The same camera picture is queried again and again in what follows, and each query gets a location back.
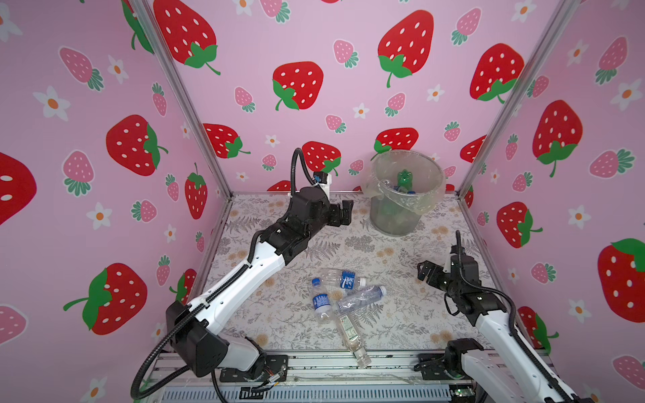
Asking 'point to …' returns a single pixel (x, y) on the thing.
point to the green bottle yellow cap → (405, 179)
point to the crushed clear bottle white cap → (362, 298)
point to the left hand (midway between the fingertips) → (341, 200)
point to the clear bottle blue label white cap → (337, 278)
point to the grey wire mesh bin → (390, 219)
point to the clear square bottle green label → (353, 340)
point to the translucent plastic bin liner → (429, 179)
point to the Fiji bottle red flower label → (401, 189)
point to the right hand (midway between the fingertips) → (426, 269)
